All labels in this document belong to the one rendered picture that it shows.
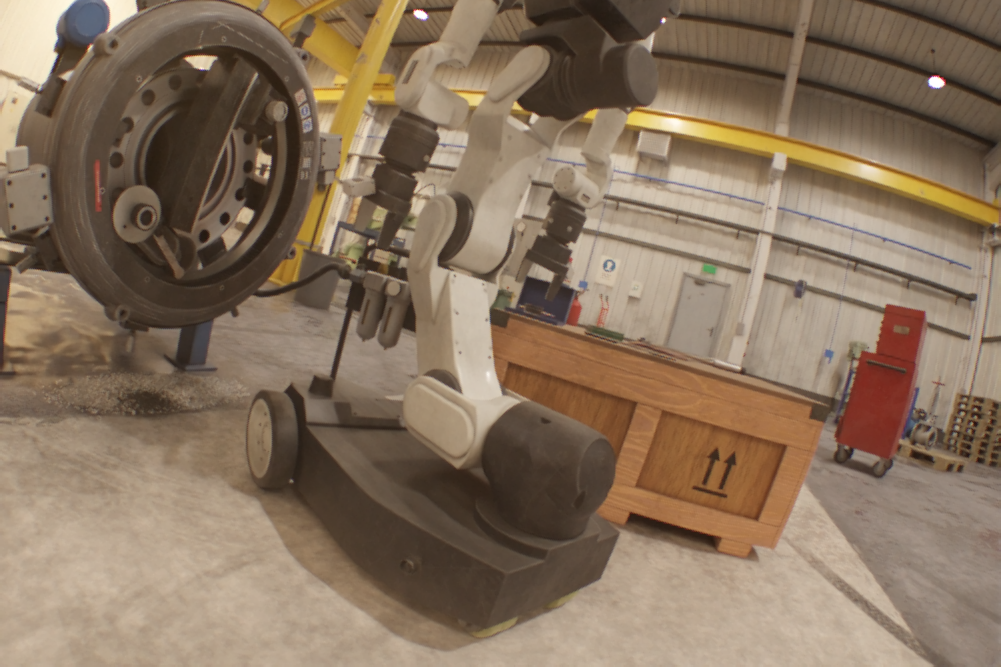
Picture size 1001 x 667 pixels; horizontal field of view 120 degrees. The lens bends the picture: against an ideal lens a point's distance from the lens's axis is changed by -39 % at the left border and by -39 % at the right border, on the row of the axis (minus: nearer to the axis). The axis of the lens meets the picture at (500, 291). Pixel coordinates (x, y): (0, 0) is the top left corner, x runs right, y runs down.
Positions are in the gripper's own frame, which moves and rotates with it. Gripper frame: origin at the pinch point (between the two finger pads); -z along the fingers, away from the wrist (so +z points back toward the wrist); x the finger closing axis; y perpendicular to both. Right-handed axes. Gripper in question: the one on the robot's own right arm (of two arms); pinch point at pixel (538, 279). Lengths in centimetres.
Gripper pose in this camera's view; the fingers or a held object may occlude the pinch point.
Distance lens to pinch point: 110.8
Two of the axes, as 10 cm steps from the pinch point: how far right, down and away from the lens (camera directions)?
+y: -6.9, -2.0, -7.0
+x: -6.0, -3.8, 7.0
